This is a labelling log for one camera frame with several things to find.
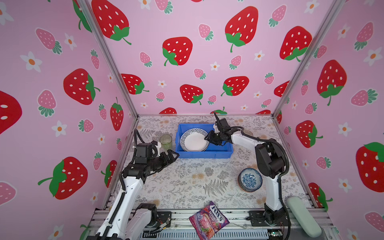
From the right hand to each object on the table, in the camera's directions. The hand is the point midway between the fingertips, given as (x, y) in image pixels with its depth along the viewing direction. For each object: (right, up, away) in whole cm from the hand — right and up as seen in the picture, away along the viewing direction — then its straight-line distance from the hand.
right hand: (204, 138), depth 98 cm
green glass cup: (-27, -2, +5) cm, 28 cm away
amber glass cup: (+34, +4, +14) cm, 37 cm away
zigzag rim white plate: (-8, -1, +7) cm, 11 cm away
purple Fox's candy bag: (0, -39, -26) cm, 47 cm away
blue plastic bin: (+6, -8, -3) cm, 10 cm away
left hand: (-17, -9, -21) cm, 28 cm away
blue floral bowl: (+24, -21, -18) cm, 37 cm away
